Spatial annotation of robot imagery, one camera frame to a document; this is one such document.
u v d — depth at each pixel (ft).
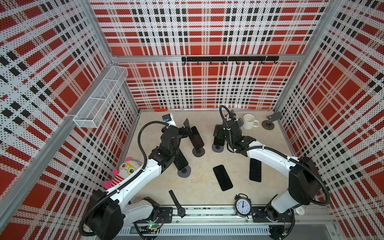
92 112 2.99
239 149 1.99
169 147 1.87
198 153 3.16
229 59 2.90
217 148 3.22
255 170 2.89
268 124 3.54
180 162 2.73
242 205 2.45
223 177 2.85
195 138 2.98
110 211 1.26
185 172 2.90
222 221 2.40
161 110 4.15
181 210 2.46
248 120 3.45
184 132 2.26
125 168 2.70
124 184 1.45
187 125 2.27
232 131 2.06
